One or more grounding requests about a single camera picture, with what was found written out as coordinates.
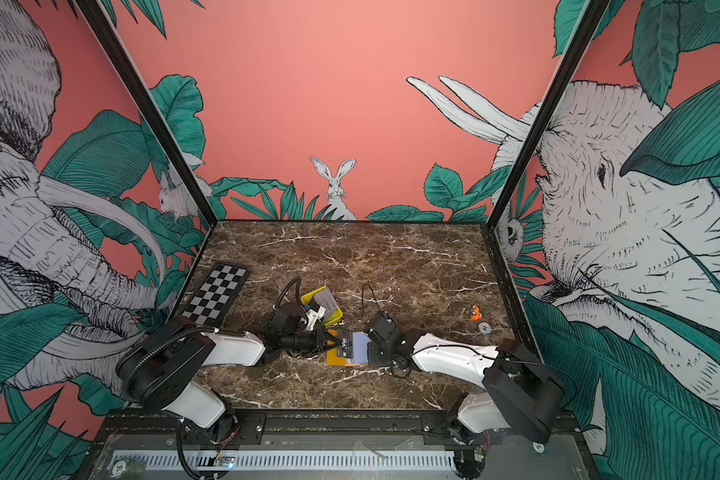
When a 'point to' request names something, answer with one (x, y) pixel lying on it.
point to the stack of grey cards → (326, 303)
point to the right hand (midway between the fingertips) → (370, 354)
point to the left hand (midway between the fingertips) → (343, 341)
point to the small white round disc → (484, 328)
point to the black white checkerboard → (214, 299)
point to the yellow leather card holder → (332, 358)
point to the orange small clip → (477, 316)
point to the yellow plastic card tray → (308, 297)
